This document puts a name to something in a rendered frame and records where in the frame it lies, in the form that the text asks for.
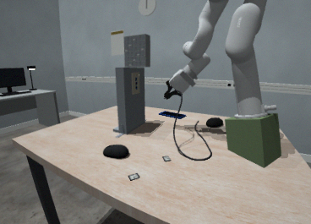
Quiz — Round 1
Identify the beige wall plate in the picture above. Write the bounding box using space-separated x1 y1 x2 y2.
132 73 139 95

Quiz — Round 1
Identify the black computer mouse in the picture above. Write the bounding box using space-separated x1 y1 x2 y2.
103 145 129 159
206 117 223 128

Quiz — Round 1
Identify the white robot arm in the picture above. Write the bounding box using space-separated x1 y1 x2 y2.
179 0 276 118

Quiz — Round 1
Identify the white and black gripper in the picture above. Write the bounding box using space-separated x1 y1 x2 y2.
164 69 190 99

